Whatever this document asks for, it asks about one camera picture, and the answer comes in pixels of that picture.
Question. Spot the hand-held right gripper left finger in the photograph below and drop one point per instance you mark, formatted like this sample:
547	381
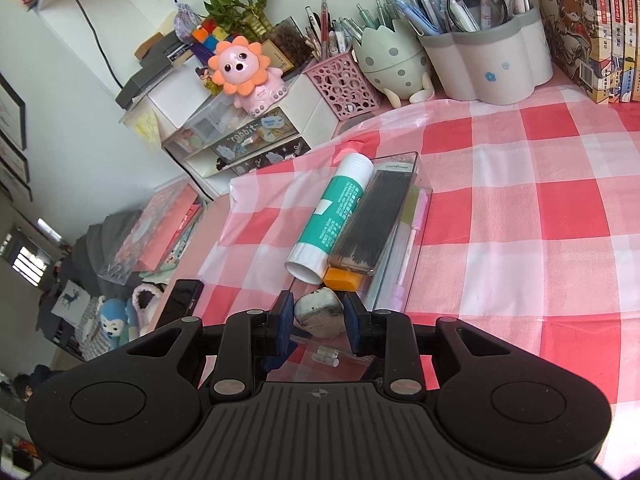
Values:
285	320

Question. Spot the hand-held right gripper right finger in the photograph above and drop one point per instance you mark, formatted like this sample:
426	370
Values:
355	325

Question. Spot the white eraser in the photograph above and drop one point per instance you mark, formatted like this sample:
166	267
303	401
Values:
320	312

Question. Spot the orange highlighter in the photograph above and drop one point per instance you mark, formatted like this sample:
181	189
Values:
342	279

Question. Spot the purple mechanical pencil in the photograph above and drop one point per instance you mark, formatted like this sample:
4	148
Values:
412	240

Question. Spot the clear plastic organizer tray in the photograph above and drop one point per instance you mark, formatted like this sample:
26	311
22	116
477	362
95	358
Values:
422	230

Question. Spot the green and white glue stick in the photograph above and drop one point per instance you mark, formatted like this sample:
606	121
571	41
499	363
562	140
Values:
332	210

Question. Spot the small white refill pieces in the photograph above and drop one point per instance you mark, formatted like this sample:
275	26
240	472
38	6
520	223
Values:
325	356

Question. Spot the black phone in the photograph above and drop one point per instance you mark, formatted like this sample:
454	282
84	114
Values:
180	302

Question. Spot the white fluffy slipper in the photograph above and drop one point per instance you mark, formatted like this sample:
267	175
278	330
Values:
142	292

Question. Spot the stack of pink books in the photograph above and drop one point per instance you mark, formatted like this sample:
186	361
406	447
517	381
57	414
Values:
160	230

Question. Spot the blue monkey plush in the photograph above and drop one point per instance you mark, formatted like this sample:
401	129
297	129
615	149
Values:
112	322

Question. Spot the dark grey blanket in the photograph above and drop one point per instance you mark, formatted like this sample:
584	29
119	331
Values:
95	245

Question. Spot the red checkered tablecloth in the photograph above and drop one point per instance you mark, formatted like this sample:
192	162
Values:
525	210

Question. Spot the clear small drawer box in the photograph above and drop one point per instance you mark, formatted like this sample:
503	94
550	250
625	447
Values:
210	120

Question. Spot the deer print pillow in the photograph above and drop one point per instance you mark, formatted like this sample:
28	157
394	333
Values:
70	300

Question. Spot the white drawer organizer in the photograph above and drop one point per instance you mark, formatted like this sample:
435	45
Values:
310	105

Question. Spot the pink mesh pen holder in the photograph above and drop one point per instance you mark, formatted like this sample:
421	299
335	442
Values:
345	85

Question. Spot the white storage box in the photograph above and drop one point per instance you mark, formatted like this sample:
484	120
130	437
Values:
175	95

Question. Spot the small colourful figurine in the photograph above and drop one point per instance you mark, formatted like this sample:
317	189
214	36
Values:
207	80

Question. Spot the pink lion toy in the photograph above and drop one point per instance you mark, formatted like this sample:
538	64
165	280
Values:
240	67

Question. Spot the window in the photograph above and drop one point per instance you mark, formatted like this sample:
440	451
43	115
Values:
30	262

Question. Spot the green egg-shaped pen holder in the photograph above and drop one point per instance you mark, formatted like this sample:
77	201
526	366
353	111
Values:
390	60

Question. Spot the dark grey box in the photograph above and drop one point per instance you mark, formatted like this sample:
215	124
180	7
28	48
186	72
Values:
135	87

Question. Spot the glass vase with brown pebbles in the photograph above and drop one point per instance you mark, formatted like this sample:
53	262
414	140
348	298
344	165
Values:
290	42

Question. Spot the grey flower-shaped pen holder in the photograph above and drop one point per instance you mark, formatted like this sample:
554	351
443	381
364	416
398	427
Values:
480	65

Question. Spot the bunch of slim pens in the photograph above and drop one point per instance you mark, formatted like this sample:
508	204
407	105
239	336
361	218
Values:
325	30

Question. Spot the colourful puzzle cube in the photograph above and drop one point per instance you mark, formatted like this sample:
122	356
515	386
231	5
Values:
210	32

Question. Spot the small brown box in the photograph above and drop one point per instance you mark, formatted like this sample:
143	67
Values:
150	45

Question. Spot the bunch of grey-green pens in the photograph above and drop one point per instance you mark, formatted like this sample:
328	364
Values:
367	17

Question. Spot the purple sachet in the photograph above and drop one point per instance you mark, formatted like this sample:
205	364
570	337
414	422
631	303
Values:
185	17

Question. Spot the magnifying glass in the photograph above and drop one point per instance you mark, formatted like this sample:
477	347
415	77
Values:
480	2

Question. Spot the pink spine comic book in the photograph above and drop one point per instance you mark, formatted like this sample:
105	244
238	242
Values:
570	20

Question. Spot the blue spine comic book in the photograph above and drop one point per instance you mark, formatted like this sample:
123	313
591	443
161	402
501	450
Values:
625	35

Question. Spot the yellow spine comic book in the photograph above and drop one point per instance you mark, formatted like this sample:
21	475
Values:
637	35

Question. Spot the black picture frame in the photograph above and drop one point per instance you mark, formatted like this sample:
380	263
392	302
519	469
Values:
15	105
12	157

